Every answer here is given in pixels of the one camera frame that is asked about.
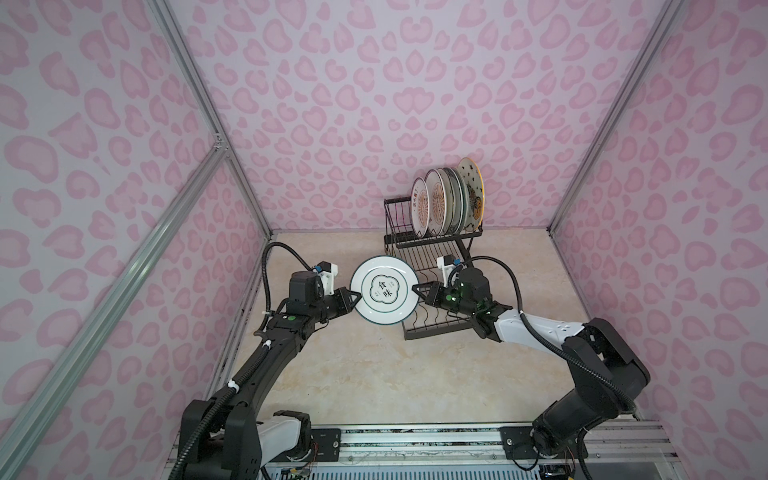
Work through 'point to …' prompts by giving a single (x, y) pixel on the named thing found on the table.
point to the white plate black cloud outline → (385, 284)
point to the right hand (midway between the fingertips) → (414, 287)
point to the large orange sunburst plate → (438, 201)
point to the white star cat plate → (476, 191)
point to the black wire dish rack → (421, 254)
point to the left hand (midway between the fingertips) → (362, 291)
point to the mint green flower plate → (465, 201)
